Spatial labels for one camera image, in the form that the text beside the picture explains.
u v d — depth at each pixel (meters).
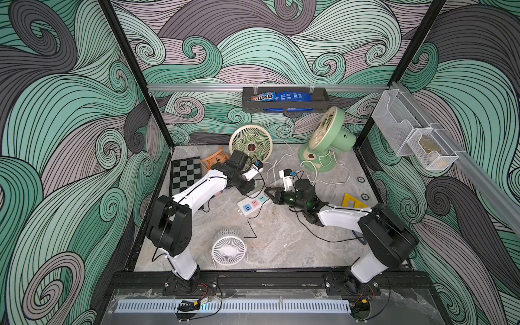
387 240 0.45
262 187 0.88
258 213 0.92
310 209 0.69
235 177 0.73
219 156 1.02
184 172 1.03
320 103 0.93
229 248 0.73
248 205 0.92
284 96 0.92
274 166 1.13
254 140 1.01
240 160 0.70
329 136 0.87
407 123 0.73
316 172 1.07
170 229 0.46
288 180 0.79
